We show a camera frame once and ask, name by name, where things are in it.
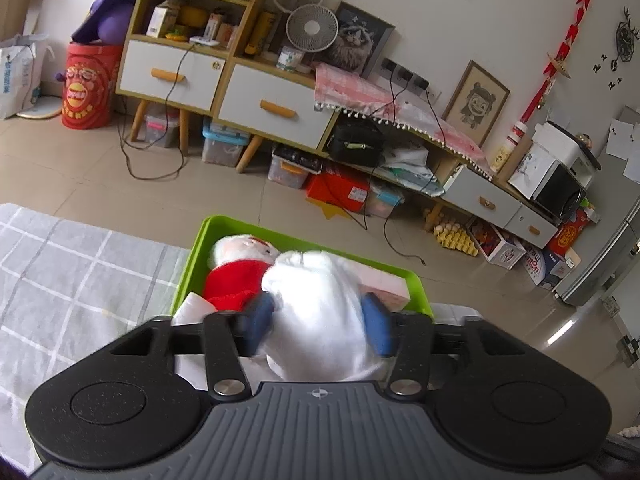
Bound grey checked table cloth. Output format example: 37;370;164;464
0;201;482;476

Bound red cardboard box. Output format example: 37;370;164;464
306;162;370;212

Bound red cartoon barrel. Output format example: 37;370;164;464
61;42;122;130

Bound framed cartoon girl picture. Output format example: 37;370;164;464
442;60;510;146

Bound green plastic storage bin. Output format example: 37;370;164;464
170;216;433;316

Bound black power cable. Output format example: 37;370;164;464
319;62;449;267

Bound small clear box under shelf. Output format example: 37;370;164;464
142;110;179;148

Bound clear box blue lid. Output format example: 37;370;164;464
202;119;250;167

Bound white soft cloth bundle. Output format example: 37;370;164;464
262;252;387;382

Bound purple plush toy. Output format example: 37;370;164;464
72;0;137;46

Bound pink tasselled cloth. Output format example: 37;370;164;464
314;63;494;181

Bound clear box black lid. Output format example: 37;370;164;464
268;144;322;188

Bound white desk fan front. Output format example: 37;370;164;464
285;3;340;53

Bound white printer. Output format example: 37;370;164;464
533;122;601;188

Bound wooden tv cabinet white drawers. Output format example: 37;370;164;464
116;0;558;248

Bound white paper shopping bag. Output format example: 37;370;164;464
0;34;53;119

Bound yellow egg tray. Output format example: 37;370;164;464
433;222;478;257

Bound silver refrigerator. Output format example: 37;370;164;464
552;104;640;309

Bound clear box pink contents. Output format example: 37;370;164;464
364;182;405;219

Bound santa claus plush toy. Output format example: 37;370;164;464
203;234;280;312

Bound framed cat picture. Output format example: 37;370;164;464
324;1;395;78

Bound white toy carton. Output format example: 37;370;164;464
469;218;526;270

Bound black bag on shelf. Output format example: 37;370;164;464
326;120;385;168

